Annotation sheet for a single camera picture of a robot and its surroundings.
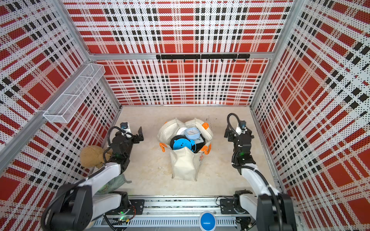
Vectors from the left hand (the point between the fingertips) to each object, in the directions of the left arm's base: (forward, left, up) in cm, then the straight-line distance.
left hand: (135, 127), depth 86 cm
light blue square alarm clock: (0, -34, -7) cm, 35 cm away
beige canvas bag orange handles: (-21, -31, -3) cm, 38 cm away
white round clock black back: (+1, -27, -9) cm, 28 cm away
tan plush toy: (-19, +17, +1) cm, 26 cm away
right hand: (-1, -61, +2) cm, 61 cm away
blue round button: (-46, -42, -15) cm, 64 cm away
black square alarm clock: (-7, -39, -7) cm, 40 cm away
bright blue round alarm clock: (-9, -28, -3) cm, 30 cm away
